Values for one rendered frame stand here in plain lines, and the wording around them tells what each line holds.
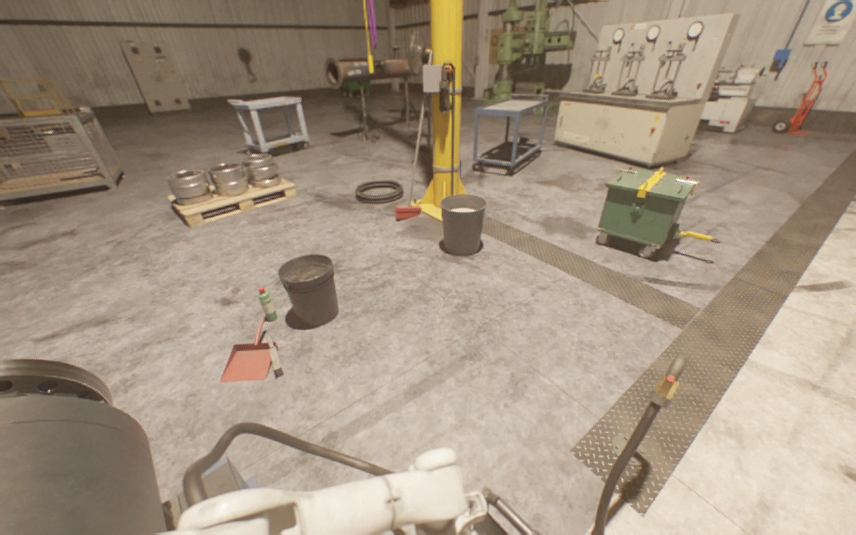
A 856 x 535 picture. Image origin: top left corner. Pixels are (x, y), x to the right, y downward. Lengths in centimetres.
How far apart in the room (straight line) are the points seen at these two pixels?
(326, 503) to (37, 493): 59
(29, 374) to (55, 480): 42
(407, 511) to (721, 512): 145
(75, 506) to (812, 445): 240
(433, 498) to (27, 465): 75
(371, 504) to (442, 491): 10
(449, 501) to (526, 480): 105
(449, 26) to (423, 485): 320
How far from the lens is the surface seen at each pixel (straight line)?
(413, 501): 52
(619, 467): 134
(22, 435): 106
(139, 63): 1562
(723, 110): 902
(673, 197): 290
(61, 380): 135
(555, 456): 166
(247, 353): 221
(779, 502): 197
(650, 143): 557
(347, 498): 50
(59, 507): 94
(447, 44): 333
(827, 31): 1023
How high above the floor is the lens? 142
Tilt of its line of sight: 33 degrees down
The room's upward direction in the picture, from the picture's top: 2 degrees counter-clockwise
